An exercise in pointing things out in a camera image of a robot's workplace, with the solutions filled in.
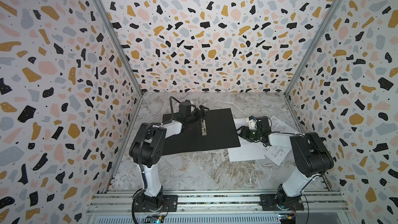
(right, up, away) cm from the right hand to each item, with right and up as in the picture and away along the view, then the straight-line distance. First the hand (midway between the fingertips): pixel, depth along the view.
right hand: (235, 130), depth 94 cm
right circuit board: (+19, -37, -23) cm, 48 cm away
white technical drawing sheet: (+24, -14, -3) cm, 28 cm away
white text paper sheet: (+7, -12, -2) cm, 14 cm away
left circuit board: (-41, -37, -24) cm, 60 cm away
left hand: (-18, +12, 0) cm, 21 cm away
